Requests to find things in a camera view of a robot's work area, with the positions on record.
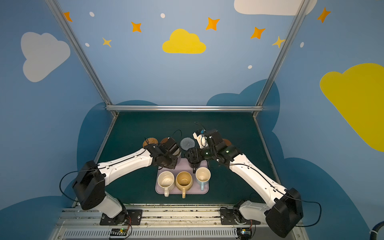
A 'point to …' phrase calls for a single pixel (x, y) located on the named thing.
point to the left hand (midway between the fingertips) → (173, 162)
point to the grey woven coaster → (187, 143)
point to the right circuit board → (244, 233)
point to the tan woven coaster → (150, 140)
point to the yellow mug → (184, 181)
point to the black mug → (194, 166)
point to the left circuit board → (118, 232)
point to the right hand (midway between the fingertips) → (192, 152)
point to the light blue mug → (202, 175)
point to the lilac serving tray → (183, 165)
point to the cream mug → (166, 180)
